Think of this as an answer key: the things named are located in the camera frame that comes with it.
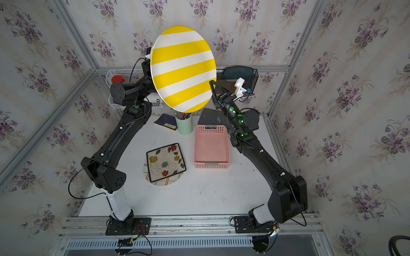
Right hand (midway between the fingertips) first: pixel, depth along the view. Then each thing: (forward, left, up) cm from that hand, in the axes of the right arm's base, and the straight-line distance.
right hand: (211, 84), depth 55 cm
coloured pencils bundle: (+26, +19, -42) cm, 53 cm away
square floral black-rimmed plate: (-4, +27, -52) cm, 58 cm away
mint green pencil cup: (+19, +16, -45) cm, 52 cm away
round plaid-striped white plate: (-14, +24, -54) cm, 61 cm away
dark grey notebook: (+33, +1, -50) cm, 60 cm away
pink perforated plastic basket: (+10, -1, -55) cm, 56 cm away
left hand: (-6, +8, +9) cm, 13 cm away
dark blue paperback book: (+30, +32, -53) cm, 69 cm away
